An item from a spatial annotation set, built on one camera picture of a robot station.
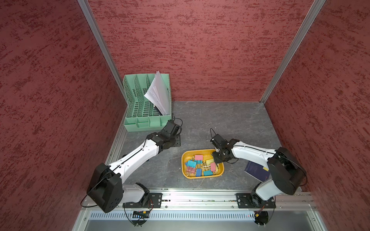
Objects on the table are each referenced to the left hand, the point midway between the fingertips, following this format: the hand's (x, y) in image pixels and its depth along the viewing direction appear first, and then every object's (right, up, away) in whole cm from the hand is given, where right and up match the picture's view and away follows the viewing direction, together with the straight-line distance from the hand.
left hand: (175, 142), depth 84 cm
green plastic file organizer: (-18, +25, +6) cm, 32 cm away
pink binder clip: (+15, -10, +4) cm, 18 cm away
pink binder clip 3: (+22, -14, 0) cm, 27 cm away
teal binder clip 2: (+19, -18, 0) cm, 26 cm away
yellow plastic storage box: (+13, -14, +3) cm, 19 cm away
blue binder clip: (+14, -17, -2) cm, 22 cm away
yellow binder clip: (+21, -12, +3) cm, 24 cm away
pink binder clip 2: (+9, -16, -1) cm, 18 cm away
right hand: (+26, -13, +5) cm, 30 cm away
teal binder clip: (+10, -12, 0) cm, 16 cm away
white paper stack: (-13, +31, +11) cm, 35 cm away
